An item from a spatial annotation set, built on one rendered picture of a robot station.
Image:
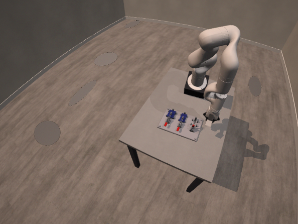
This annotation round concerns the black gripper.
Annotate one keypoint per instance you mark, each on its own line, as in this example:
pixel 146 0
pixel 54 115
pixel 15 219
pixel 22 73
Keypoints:
pixel 215 115

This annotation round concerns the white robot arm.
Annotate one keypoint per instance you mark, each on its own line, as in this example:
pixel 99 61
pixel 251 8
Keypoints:
pixel 205 58

